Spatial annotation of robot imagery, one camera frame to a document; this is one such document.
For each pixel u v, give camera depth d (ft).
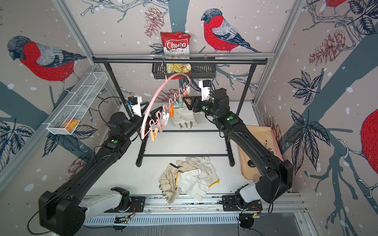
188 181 2.55
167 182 2.57
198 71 3.51
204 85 2.01
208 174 2.69
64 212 1.22
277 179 1.29
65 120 2.34
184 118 2.67
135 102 1.92
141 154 2.96
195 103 2.01
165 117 2.00
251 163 2.87
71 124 2.18
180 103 2.29
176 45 2.68
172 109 2.14
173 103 2.10
